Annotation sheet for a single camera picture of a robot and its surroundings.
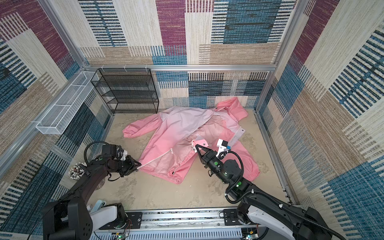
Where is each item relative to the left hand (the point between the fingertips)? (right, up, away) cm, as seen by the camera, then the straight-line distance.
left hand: (140, 162), depth 85 cm
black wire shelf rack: (-18, +46, +26) cm, 56 cm away
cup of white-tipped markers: (-25, -1, -14) cm, 28 cm away
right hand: (+30, +10, -16) cm, 35 cm away
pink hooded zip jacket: (+19, +17, +21) cm, 33 cm away
